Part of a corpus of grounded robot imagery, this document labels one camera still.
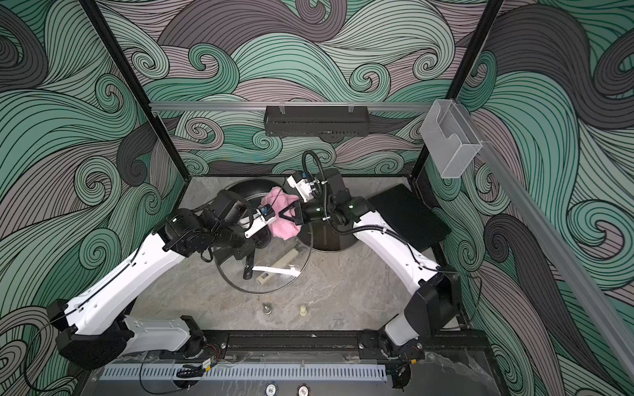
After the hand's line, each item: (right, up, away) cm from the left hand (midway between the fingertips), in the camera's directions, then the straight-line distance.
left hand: (255, 233), depth 68 cm
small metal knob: (+1, -26, +10) cm, 28 cm away
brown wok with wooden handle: (+19, -1, +4) cm, 19 cm away
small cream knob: (+13, -26, +9) cm, 31 cm away
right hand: (+6, +5, +2) cm, 8 cm away
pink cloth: (+7, +2, -1) cm, 7 cm away
